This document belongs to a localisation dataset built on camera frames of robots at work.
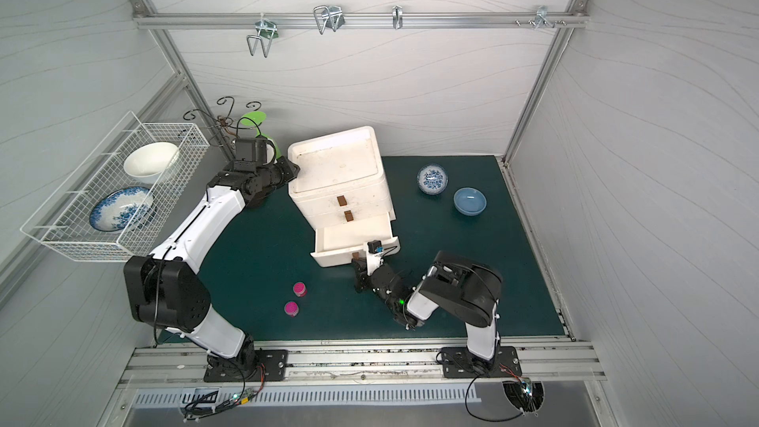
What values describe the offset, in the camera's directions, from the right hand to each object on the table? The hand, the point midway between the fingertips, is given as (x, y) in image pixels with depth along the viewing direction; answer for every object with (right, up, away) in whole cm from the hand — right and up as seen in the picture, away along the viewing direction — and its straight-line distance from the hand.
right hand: (354, 259), depth 87 cm
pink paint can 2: (-17, -12, -6) cm, 22 cm away
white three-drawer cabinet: (-3, +22, -8) cm, 23 cm away
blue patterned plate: (-50, +17, -22) cm, 57 cm away
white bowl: (-50, +28, -14) cm, 59 cm away
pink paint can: (-15, -8, -3) cm, 18 cm away
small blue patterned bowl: (+27, +25, +24) cm, 44 cm away
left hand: (-16, +28, -2) cm, 32 cm away
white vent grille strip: (-10, -29, -17) cm, 35 cm away
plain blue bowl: (+40, +17, +19) cm, 47 cm away
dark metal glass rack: (-40, +41, +1) cm, 57 cm away
